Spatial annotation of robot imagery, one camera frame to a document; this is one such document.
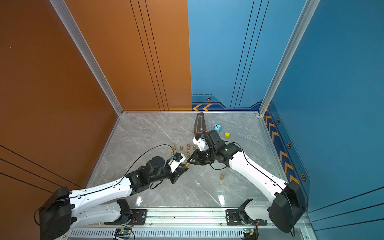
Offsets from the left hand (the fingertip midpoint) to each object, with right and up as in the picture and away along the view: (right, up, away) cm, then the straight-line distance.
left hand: (186, 165), depth 76 cm
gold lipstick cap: (-5, +6, +21) cm, 22 cm away
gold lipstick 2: (-10, +3, +16) cm, 19 cm away
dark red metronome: (+7, +19, +21) cm, 29 cm away
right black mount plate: (+23, -25, -4) cm, 34 cm away
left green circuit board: (-30, -31, -4) cm, 44 cm away
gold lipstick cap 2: (+3, +6, +20) cm, 22 cm away
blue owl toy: (+20, +19, +32) cm, 43 cm away
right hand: (+2, +3, -3) cm, 5 cm away
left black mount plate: (-23, -25, -2) cm, 34 cm away
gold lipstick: (0, +6, +20) cm, 21 cm away
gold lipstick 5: (+20, -8, +7) cm, 22 cm away
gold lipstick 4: (+1, +1, -3) cm, 3 cm away
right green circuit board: (+30, -31, -6) cm, 44 cm away
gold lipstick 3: (+1, +7, -6) cm, 9 cm away
